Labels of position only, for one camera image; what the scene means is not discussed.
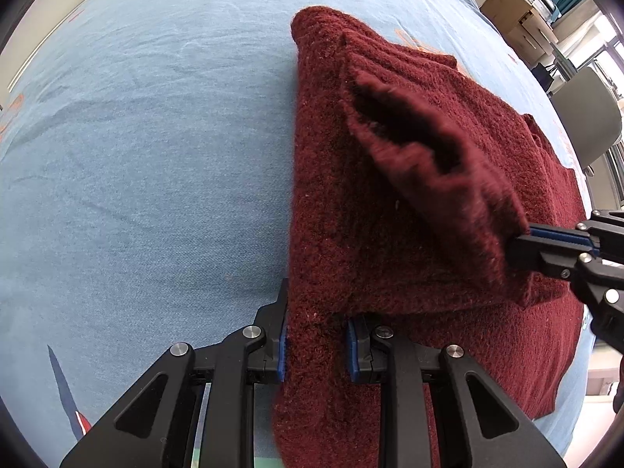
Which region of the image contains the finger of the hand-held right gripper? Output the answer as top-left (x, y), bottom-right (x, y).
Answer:
top-left (507, 238), bottom-right (624, 347)
top-left (529, 209), bottom-right (624, 254)

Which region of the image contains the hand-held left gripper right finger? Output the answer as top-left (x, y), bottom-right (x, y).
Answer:
top-left (344, 314), bottom-right (566, 468)

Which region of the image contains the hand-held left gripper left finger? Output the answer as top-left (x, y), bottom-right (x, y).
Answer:
top-left (61, 278), bottom-right (291, 468)

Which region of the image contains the dark red knit sweater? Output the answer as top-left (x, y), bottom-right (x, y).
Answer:
top-left (270, 6), bottom-right (588, 468)

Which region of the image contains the grey chair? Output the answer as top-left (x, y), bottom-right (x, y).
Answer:
top-left (550, 66), bottom-right (624, 172)

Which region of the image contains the black bag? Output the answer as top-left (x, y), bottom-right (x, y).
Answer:
top-left (533, 57), bottom-right (566, 94)

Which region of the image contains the window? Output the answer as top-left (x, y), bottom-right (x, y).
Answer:
top-left (573, 7), bottom-right (624, 208)

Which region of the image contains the wooden drawer cabinet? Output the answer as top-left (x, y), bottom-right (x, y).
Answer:
top-left (480, 0), bottom-right (561, 65)

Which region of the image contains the blue dinosaur print bedspread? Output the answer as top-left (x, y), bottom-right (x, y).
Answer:
top-left (0, 0), bottom-right (593, 468)

